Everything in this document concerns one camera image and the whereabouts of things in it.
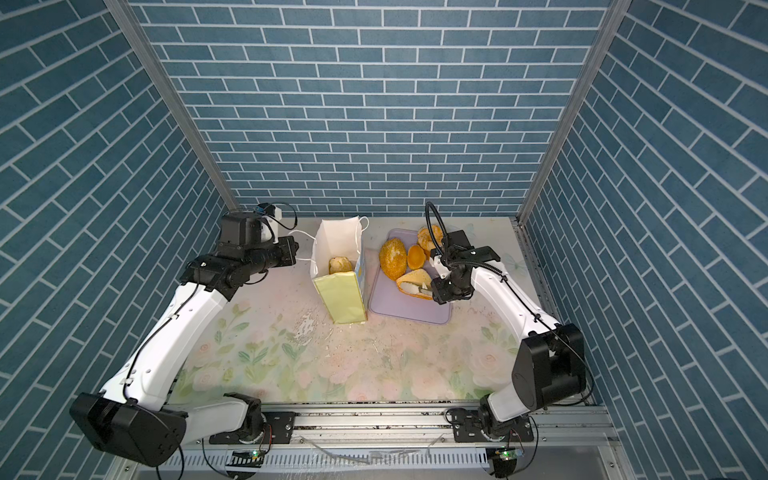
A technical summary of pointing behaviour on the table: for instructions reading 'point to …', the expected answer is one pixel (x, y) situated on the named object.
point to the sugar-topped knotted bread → (424, 239)
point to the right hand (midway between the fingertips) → (440, 290)
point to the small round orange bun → (415, 257)
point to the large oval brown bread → (393, 258)
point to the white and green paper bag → (343, 294)
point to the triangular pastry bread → (416, 283)
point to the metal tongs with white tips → (414, 289)
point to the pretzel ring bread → (339, 264)
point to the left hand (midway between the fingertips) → (301, 243)
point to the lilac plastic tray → (388, 302)
